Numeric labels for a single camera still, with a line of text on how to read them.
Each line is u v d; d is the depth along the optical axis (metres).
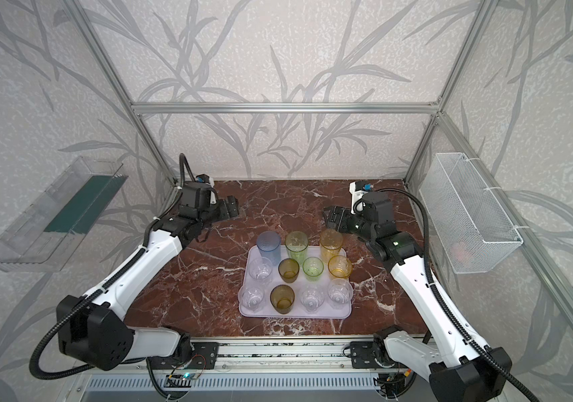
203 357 0.72
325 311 0.82
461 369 0.36
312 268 0.91
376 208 0.51
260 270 0.90
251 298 0.84
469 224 0.63
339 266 0.89
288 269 0.89
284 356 0.75
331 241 0.85
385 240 0.51
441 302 0.42
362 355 0.73
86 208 0.64
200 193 0.61
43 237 0.64
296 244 0.88
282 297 0.83
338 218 0.64
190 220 0.58
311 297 0.84
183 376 0.71
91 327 0.40
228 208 0.73
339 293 0.86
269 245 0.91
